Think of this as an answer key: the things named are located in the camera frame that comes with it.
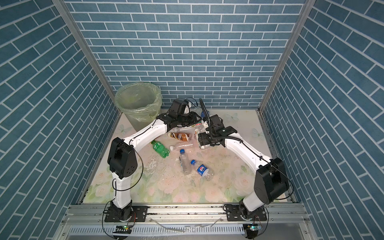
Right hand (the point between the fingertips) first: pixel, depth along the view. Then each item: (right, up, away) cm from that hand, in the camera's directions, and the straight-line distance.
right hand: (203, 136), depth 86 cm
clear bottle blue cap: (-11, -17, +5) cm, 21 cm away
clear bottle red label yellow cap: (-2, +4, +3) cm, 5 cm away
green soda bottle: (-24, -11, +6) cm, 27 cm away
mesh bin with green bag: (-44, +22, +20) cm, 53 cm away
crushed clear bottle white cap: (-14, -8, +12) cm, 20 cm away
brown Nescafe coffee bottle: (-12, -2, +12) cm, 17 cm away
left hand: (-2, +10, +2) cm, 10 cm away
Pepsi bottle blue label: (0, -19, -3) cm, 19 cm away
